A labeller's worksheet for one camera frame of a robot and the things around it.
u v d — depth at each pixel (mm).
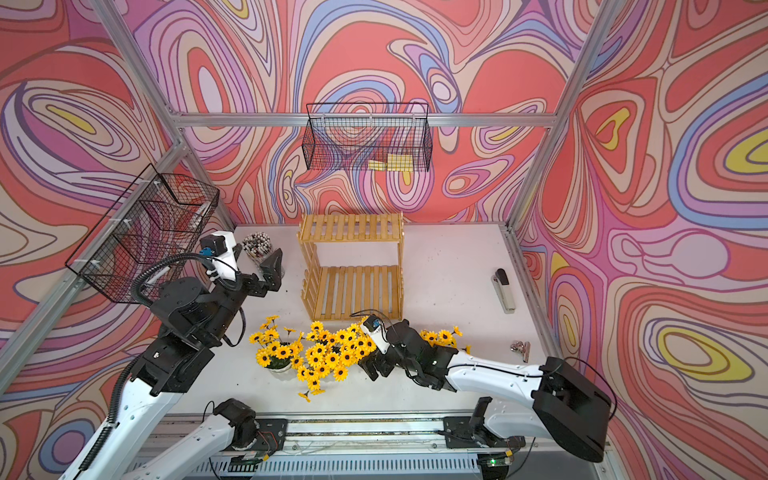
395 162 865
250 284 534
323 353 720
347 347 730
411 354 613
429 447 725
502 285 974
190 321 442
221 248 493
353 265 1062
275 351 724
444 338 736
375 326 690
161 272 748
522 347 864
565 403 419
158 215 768
